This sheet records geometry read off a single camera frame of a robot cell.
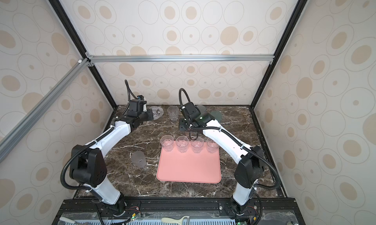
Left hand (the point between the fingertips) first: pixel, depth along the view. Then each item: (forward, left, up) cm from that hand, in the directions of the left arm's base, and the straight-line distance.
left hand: (154, 108), depth 89 cm
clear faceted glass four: (-15, -36, -20) cm, 43 cm away
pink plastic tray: (-28, -29, -22) cm, 46 cm away
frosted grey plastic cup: (-25, +9, -18) cm, 32 cm away
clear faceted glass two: (+2, 0, -6) cm, 6 cm away
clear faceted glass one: (-13, -16, -19) cm, 28 cm away
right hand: (-12, -18, -1) cm, 22 cm away
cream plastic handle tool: (-55, -12, -20) cm, 59 cm away
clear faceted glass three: (-14, -26, -20) cm, 36 cm away
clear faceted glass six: (+15, -8, -19) cm, 26 cm away
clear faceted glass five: (-13, -7, -18) cm, 23 cm away
